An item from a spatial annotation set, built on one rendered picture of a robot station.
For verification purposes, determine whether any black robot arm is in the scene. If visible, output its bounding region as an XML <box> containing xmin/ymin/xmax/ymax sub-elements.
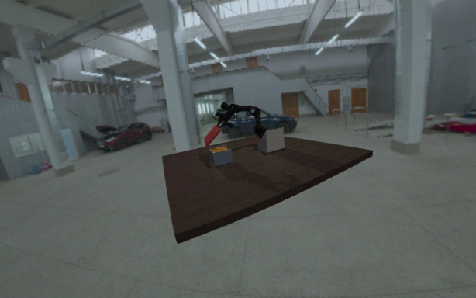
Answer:
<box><xmin>220</xmin><ymin>102</ymin><xmax>267</xmax><ymax>138</ymax></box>

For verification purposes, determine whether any red rectangular lid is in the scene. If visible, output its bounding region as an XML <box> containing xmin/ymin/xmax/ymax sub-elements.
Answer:
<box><xmin>204</xmin><ymin>124</ymin><xmax>221</xmax><ymax>147</ymax></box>

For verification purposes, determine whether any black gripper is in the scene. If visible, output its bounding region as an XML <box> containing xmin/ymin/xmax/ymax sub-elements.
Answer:
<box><xmin>215</xmin><ymin>111</ymin><xmax>233</xmax><ymax>128</ymax></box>

